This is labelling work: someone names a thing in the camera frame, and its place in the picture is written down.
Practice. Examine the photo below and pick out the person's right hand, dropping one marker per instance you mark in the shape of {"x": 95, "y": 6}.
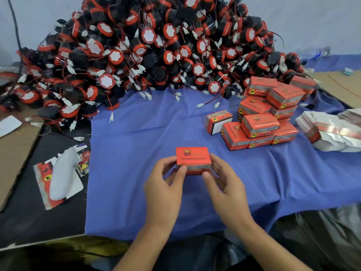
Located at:
{"x": 228, "y": 194}

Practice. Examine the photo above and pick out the person's left hand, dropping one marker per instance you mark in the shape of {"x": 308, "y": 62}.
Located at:
{"x": 163, "y": 197}

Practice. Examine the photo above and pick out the stack of box blanks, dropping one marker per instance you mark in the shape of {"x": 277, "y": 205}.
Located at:
{"x": 330, "y": 129}

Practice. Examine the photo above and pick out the pile of black red buzzers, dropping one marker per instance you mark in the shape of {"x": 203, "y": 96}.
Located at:
{"x": 152, "y": 48}

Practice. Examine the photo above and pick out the small teal box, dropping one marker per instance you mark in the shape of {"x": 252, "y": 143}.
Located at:
{"x": 348, "y": 71}

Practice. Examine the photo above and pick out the blue table cloth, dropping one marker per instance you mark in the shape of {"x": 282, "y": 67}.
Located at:
{"x": 141, "y": 183}

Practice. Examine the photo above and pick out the brown cardboard sheet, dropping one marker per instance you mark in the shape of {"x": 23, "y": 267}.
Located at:
{"x": 344, "y": 87}

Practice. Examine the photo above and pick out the brown cardboard piece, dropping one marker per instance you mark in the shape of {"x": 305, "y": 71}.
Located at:
{"x": 11, "y": 155}

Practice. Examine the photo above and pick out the clear plastic water bottle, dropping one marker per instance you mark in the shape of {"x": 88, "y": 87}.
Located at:
{"x": 313, "y": 53}

